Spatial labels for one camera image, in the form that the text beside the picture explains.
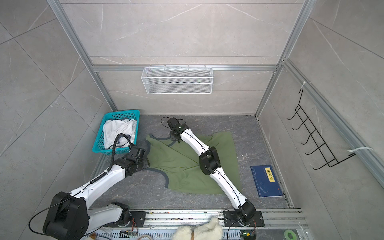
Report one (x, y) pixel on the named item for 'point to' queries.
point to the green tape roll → (289, 234)
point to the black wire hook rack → (322, 147)
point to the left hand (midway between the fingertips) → (146, 160)
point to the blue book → (266, 181)
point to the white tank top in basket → (113, 127)
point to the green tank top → (180, 164)
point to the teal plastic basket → (99, 145)
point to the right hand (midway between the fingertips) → (177, 136)
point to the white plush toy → (211, 230)
